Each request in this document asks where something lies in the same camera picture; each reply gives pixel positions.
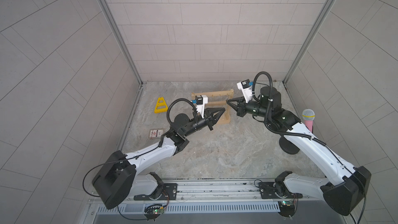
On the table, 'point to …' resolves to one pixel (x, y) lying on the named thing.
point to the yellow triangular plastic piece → (160, 106)
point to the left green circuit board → (153, 211)
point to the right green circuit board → (287, 208)
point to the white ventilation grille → (226, 207)
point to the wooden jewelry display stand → (225, 117)
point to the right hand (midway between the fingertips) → (227, 102)
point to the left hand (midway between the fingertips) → (225, 112)
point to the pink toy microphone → (308, 115)
